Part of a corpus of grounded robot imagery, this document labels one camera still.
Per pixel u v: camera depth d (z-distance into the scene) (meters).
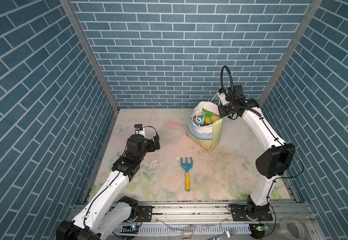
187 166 0.89
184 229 0.71
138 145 0.57
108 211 0.46
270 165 0.49
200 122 0.87
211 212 0.76
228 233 0.68
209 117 0.89
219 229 0.71
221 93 0.77
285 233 0.68
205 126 0.77
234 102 0.64
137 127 0.66
